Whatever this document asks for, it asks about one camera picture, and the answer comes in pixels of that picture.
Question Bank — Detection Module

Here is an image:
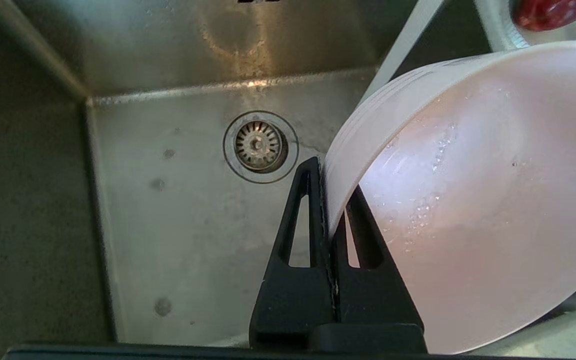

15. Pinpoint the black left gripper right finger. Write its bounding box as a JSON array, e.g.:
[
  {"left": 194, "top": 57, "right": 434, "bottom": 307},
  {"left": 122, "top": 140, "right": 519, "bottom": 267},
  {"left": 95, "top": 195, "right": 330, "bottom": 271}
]
[{"left": 329, "top": 184, "right": 426, "bottom": 351}]

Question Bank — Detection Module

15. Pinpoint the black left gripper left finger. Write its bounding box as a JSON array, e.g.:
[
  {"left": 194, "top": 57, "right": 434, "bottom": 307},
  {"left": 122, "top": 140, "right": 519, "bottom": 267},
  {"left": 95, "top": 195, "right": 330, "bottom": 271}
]
[{"left": 249, "top": 156, "right": 340, "bottom": 351}]

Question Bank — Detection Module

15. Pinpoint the pale pink bowl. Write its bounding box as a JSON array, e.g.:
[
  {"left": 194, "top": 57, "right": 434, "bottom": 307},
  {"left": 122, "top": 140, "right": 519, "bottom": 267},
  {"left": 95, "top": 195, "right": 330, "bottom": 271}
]
[{"left": 324, "top": 41, "right": 576, "bottom": 355}]

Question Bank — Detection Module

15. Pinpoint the stainless steel sink basin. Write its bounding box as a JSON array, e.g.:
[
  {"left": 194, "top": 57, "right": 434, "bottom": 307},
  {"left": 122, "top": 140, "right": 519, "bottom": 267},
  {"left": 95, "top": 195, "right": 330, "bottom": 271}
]
[{"left": 0, "top": 0, "right": 576, "bottom": 351}]

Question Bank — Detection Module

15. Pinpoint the round metal drain strainer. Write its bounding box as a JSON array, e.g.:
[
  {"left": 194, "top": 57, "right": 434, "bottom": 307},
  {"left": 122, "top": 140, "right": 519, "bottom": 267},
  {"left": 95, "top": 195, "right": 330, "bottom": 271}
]
[{"left": 223, "top": 110, "right": 300, "bottom": 184}]

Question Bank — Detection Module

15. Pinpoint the clear running water stream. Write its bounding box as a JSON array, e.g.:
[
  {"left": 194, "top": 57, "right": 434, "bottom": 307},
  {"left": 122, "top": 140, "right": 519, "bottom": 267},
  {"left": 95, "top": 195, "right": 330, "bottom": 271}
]
[{"left": 357, "top": 0, "right": 445, "bottom": 107}]

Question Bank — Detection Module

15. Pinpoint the small white dish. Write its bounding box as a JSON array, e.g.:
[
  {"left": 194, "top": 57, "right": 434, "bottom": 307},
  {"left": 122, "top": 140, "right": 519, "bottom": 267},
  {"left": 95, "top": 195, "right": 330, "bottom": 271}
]
[{"left": 473, "top": 0, "right": 576, "bottom": 55}]

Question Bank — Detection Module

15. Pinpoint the dark red apple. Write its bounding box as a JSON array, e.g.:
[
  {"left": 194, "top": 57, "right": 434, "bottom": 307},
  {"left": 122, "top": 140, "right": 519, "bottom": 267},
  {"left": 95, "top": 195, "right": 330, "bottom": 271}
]
[{"left": 512, "top": 0, "right": 576, "bottom": 32}]

